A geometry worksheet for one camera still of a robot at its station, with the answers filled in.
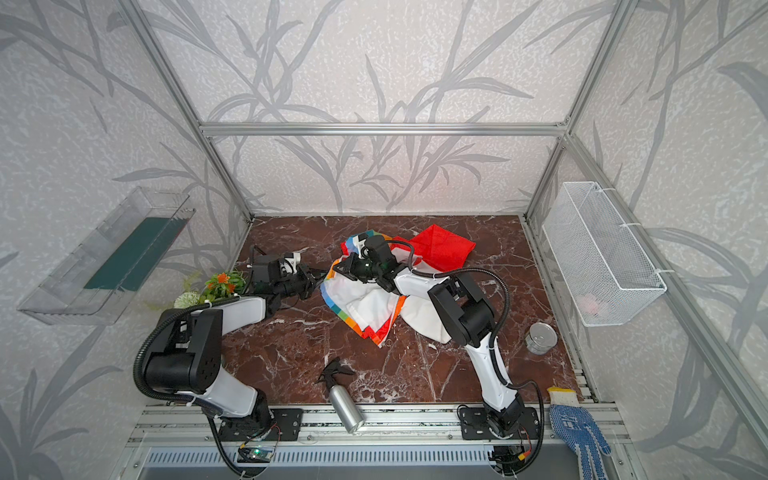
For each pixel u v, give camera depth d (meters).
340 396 0.76
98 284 0.62
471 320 0.56
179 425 0.75
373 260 0.79
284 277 0.82
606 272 0.61
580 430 0.72
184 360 0.47
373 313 0.90
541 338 0.83
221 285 0.79
